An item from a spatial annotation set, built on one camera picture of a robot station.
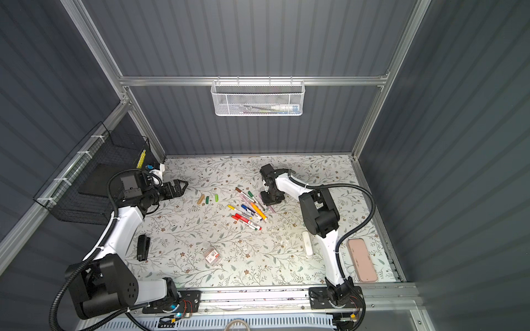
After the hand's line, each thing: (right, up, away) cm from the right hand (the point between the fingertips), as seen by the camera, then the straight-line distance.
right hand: (271, 203), depth 100 cm
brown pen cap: (-35, +2, +2) cm, 35 cm away
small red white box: (-24, -19, -18) cm, 35 cm away
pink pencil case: (+35, -19, -21) cm, 45 cm away
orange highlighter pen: (-4, -4, -4) cm, 7 cm away
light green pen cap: (-27, +3, +2) cm, 28 cm away
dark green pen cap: (-32, +2, +2) cm, 32 cm away
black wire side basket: (-65, +9, -31) cm, 73 cm away
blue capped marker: (-9, -3, -4) cm, 11 cm away
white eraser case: (+15, -15, -16) cm, 26 cm away
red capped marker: (-12, -6, -6) cm, 15 cm away
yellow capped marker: (-19, -1, -1) cm, 19 cm away
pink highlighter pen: (-12, +1, 0) cm, 12 cm away
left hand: (-39, +10, -16) cm, 44 cm away
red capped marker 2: (-18, -6, -4) cm, 19 cm away
